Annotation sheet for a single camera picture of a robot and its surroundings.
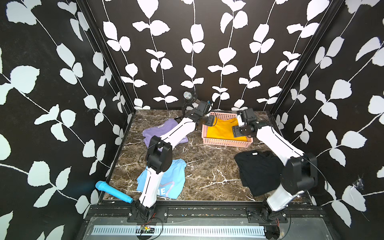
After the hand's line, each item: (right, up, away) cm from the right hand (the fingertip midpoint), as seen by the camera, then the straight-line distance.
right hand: (237, 127), depth 90 cm
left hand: (-16, +8, +3) cm, 18 cm away
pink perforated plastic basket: (-7, -10, +6) cm, 13 cm away
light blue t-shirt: (-38, -31, -8) cm, 50 cm away
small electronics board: (-49, -49, -20) cm, 72 cm away
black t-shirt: (+13, -26, -3) cm, 30 cm away
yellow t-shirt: (-5, -2, +18) cm, 18 cm away
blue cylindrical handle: (-76, -32, -11) cm, 83 cm away
